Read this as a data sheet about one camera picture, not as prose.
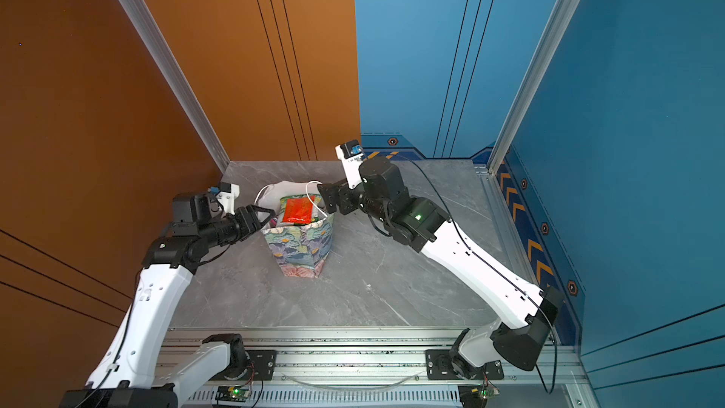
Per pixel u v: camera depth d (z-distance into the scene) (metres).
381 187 0.44
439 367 0.72
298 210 0.79
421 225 0.44
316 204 0.81
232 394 0.71
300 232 0.73
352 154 0.53
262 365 0.73
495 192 1.16
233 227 0.63
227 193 0.67
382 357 0.77
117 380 0.37
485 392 0.70
